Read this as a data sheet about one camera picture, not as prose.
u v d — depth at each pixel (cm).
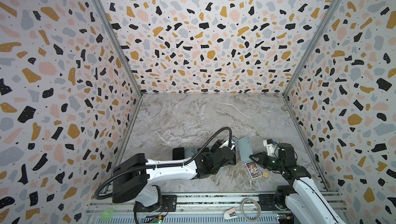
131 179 41
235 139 65
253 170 84
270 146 77
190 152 90
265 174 82
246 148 88
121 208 73
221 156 56
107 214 71
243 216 70
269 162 72
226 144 67
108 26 83
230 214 70
